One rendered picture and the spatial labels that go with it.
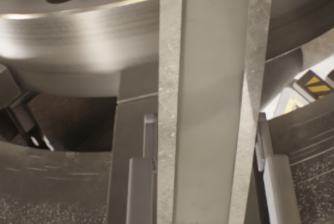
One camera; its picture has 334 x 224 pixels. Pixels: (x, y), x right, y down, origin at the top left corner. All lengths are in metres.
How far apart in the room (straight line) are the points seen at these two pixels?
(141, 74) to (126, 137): 0.06
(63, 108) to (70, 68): 0.14
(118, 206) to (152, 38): 0.12
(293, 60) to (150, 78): 1.21
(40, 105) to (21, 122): 0.03
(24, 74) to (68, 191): 0.12
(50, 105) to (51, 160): 0.15
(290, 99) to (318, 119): 0.80
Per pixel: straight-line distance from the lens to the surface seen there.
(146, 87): 0.34
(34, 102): 0.50
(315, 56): 1.54
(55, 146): 0.53
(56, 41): 0.37
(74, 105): 0.53
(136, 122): 0.32
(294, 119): 0.33
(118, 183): 0.29
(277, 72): 1.50
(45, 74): 0.40
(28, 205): 0.35
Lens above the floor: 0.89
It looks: 21 degrees down
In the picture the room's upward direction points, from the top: 129 degrees counter-clockwise
